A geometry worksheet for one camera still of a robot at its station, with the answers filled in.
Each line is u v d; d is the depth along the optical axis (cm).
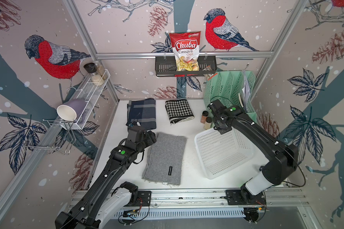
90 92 83
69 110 61
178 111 108
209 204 73
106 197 46
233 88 111
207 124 95
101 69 85
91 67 78
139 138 59
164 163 82
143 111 110
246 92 92
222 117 56
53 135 58
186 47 81
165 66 95
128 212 71
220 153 88
